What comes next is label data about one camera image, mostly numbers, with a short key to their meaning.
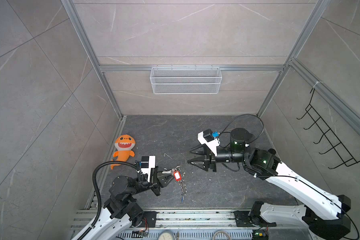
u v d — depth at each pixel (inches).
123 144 36.5
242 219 28.8
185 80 37.9
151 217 28.8
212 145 18.5
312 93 28.7
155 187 18.9
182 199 31.3
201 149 21.4
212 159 18.5
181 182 21.5
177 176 20.3
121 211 19.4
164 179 20.1
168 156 38.5
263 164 16.9
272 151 35.3
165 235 26.1
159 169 20.6
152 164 18.5
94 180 17.6
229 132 18.1
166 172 19.9
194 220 29.4
